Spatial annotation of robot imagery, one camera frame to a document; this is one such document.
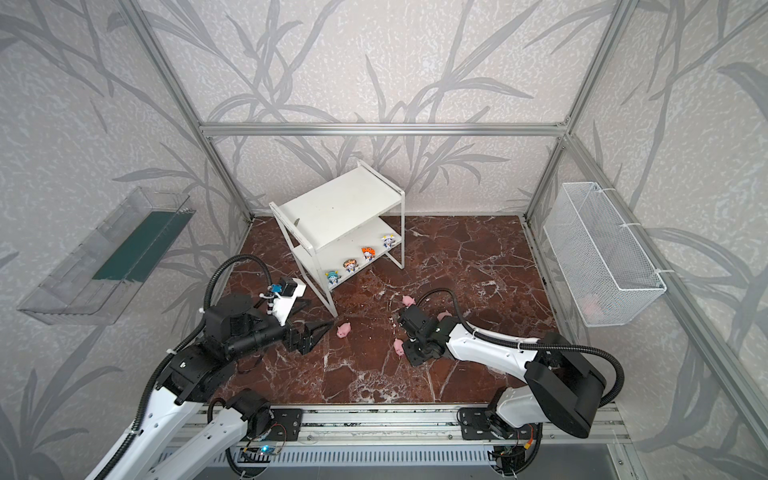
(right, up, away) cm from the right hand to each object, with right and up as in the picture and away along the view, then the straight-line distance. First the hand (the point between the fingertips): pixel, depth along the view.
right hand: (411, 342), depth 85 cm
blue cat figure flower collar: (-17, +23, -3) cm, 29 cm away
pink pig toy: (-1, +10, +11) cm, 15 cm away
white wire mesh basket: (+40, +23, -24) cm, 52 cm away
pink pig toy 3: (-4, -1, -1) cm, 4 cm away
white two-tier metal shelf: (-18, +34, -12) cm, 40 cm away
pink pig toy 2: (+10, +7, +7) cm, 14 cm away
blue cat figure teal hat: (-21, +20, -5) cm, 30 cm away
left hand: (-20, +15, -18) cm, 31 cm away
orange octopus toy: (-12, +26, -1) cm, 29 cm away
